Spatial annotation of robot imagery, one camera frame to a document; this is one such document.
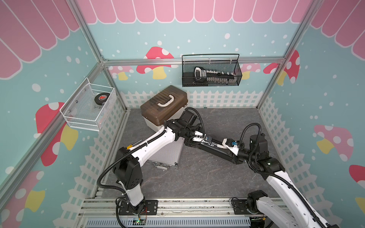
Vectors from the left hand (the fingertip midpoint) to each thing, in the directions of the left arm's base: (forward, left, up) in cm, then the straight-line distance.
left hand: (197, 137), depth 82 cm
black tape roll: (+16, +55, +16) cm, 59 cm away
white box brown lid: (+24, +19, +3) cm, 30 cm away
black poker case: (-9, -9, +6) cm, 13 cm away
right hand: (-7, -12, +3) cm, 15 cm away
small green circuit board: (-39, +31, -19) cm, 53 cm away
